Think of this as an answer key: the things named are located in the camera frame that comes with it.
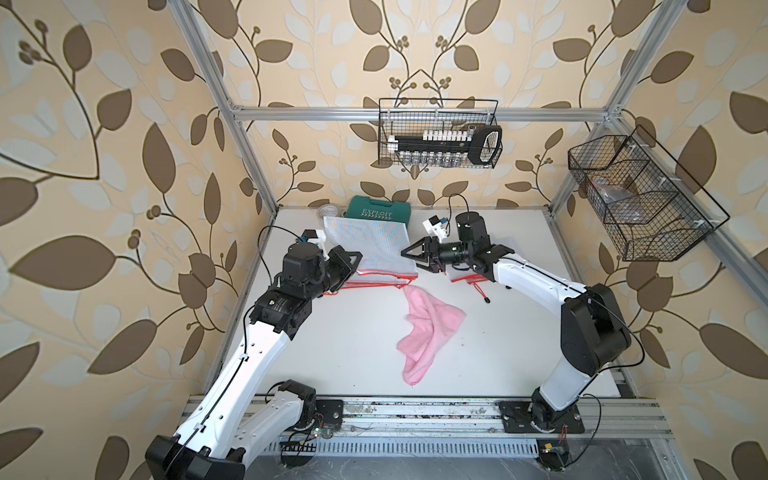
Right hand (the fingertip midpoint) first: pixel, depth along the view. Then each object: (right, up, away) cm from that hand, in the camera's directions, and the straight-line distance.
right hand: (405, 258), depth 80 cm
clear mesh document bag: (-5, +1, -5) cm, 7 cm away
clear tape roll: (-30, +17, +39) cm, 52 cm away
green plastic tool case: (-15, +18, +36) cm, 42 cm away
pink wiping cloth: (+8, -18, +4) cm, 20 cm away
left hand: (-11, +3, -10) cm, 15 cm away
